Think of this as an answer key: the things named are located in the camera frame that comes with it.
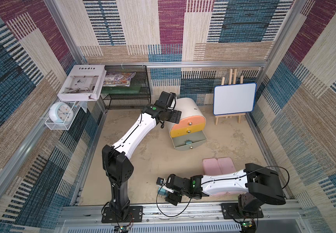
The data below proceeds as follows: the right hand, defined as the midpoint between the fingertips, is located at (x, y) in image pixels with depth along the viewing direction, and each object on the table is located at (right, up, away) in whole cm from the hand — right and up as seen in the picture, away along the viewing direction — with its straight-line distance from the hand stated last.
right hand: (167, 189), depth 79 cm
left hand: (+3, +41, +5) cm, 41 cm away
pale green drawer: (+19, +25, +16) cm, 35 cm away
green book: (-30, +57, +15) cm, 66 cm away
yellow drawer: (+8, +31, +8) cm, 33 cm away
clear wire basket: (-51, +35, -12) cm, 63 cm away
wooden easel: (+44, +40, +26) cm, 65 cm away
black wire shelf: (-45, +52, +37) cm, 78 cm away
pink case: (+32, +11, +7) cm, 34 cm away
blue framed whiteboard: (+46, +52, +23) cm, 73 cm away
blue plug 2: (-3, 0, -2) cm, 4 cm away
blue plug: (+14, +23, +16) cm, 31 cm away
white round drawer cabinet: (+13, +45, +10) cm, 48 cm away
